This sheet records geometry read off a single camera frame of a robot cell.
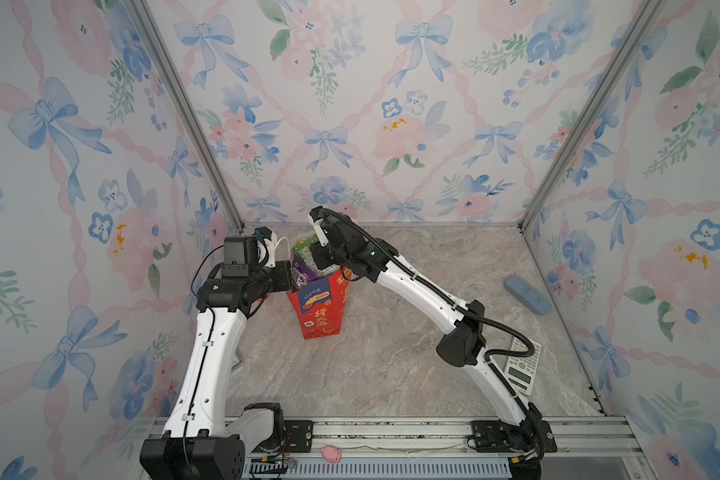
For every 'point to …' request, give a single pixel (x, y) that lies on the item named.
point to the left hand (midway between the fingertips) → (289, 267)
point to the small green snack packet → (302, 250)
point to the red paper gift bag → (322, 304)
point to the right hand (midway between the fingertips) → (315, 242)
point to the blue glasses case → (528, 295)
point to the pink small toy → (331, 454)
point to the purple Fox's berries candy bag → (301, 274)
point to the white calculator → (522, 370)
